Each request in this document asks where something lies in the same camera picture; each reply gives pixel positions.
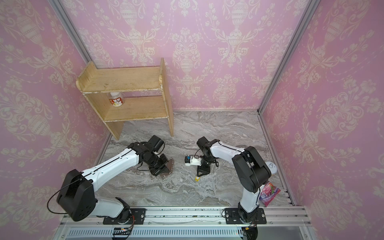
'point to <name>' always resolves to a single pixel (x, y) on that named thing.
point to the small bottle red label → (116, 98)
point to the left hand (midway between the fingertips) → (172, 170)
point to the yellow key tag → (197, 179)
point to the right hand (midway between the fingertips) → (200, 170)
